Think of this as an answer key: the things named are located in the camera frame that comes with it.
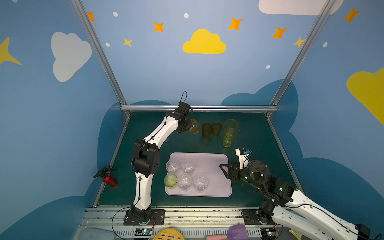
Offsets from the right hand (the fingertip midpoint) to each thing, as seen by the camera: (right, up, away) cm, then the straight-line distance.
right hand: (227, 163), depth 72 cm
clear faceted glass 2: (-22, -14, +13) cm, 29 cm away
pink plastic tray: (-8, -6, +21) cm, 23 cm away
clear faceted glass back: (-20, -5, +14) cm, 25 cm away
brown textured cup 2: (0, +17, +33) cm, 37 cm away
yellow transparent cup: (-16, +17, +26) cm, 35 cm away
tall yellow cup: (+9, +20, +25) cm, 33 cm away
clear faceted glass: (-29, -7, +18) cm, 35 cm away
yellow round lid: (-28, -32, -5) cm, 43 cm away
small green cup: (-30, -14, +13) cm, 36 cm away
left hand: (-18, +18, +22) cm, 34 cm away
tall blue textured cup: (-28, +12, -9) cm, 32 cm away
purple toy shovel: (+3, -33, -2) cm, 33 cm away
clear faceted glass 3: (-13, -15, +12) cm, 23 cm away
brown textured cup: (-7, +16, +32) cm, 36 cm away
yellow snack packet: (+32, -33, -3) cm, 46 cm away
